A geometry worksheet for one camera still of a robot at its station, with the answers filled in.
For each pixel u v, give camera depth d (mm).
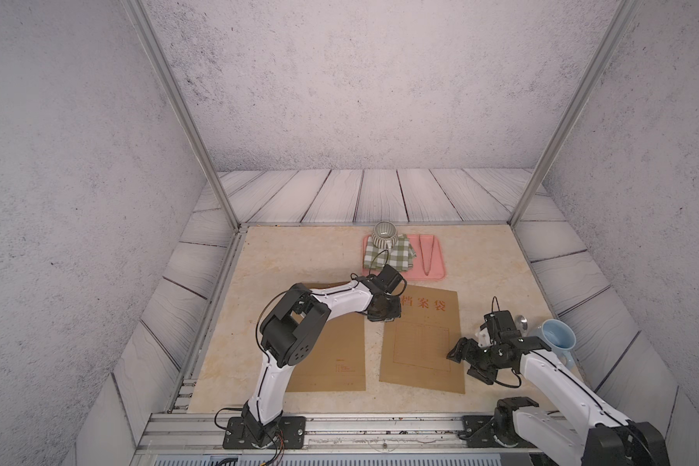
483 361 718
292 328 521
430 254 1101
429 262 1078
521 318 918
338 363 848
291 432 727
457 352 770
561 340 854
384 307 816
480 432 710
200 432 743
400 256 1084
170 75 808
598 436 413
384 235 1127
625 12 701
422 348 882
